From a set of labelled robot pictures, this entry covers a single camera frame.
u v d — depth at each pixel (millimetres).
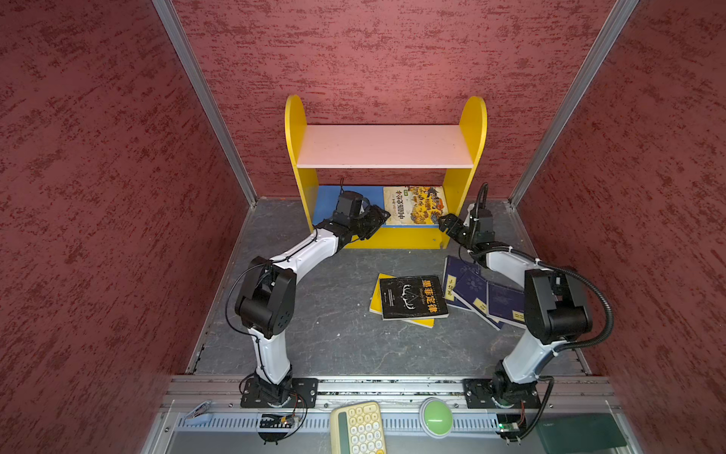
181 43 759
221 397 755
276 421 714
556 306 490
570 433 700
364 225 788
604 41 757
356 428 672
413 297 897
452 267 979
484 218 742
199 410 697
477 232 754
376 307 880
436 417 697
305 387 759
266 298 494
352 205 710
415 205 1001
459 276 957
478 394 737
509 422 706
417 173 1136
